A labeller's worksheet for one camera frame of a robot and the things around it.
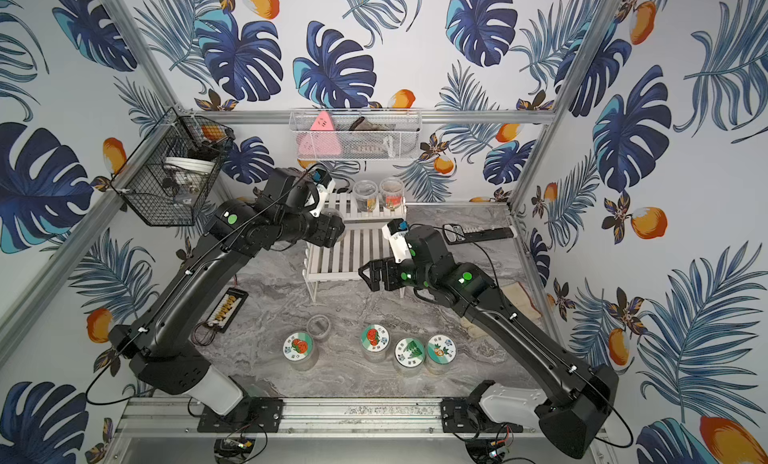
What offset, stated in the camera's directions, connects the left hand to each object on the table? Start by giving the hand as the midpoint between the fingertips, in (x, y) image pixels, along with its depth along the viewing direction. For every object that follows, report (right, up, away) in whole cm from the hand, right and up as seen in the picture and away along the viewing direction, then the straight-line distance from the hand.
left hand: (330, 215), depth 68 cm
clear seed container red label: (+14, +8, +11) cm, 20 cm away
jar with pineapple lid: (+27, -35, +9) cm, 45 cm away
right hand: (+10, -11, +3) cm, 16 cm away
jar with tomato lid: (-10, -34, +10) cm, 37 cm away
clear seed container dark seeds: (+7, +6, +10) cm, 14 cm away
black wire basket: (-54, +13, +24) cm, 61 cm away
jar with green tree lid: (+19, -35, +9) cm, 41 cm away
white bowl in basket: (-39, +14, +12) cm, 44 cm away
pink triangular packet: (-7, +25, +23) cm, 34 cm away
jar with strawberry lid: (+10, -32, +12) cm, 36 cm away
